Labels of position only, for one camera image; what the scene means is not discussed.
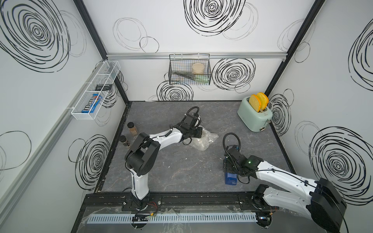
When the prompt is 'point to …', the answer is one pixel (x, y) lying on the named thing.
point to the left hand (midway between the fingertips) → (201, 132)
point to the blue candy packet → (89, 106)
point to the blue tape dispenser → (230, 178)
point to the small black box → (106, 87)
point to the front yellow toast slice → (255, 103)
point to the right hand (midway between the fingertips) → (229, 166)
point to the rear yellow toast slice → (264, 100)
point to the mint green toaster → (254, 121)
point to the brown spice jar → (132, 128)
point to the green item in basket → (202, 78)
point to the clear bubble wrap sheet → (201, 143)
